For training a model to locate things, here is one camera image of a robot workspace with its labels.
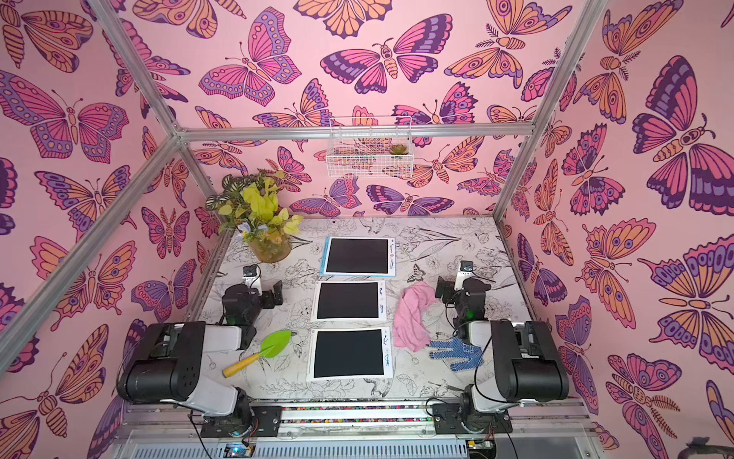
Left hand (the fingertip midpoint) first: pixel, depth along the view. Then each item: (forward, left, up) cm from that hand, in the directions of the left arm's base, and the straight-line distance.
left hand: (269, 279), depth 95 cm
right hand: (0, -62, +1) cm, 62 cm away
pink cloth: (-16, -46, -5) cm, 49 cm away
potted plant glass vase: (+18, +6, +18) cm, 26 cm away
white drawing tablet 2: (-3, -26, -8) cm, 28 cm away
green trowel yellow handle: (-19, -4, -7) cm, 21 cm away
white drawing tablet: (-22, -28, -6) cm, 36 cm away
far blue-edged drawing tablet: (+15, -29, -7) cm, 33 cm away
